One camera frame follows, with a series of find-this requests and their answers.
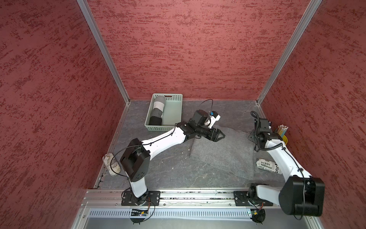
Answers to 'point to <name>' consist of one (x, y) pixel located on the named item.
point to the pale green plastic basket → (172, 114)
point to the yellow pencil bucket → (285, 139)
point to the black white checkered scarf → (157, 113)
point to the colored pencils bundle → (281, 130)
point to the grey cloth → (233, 154)
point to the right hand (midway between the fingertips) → (254, 139)
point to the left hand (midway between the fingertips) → (219, 137)
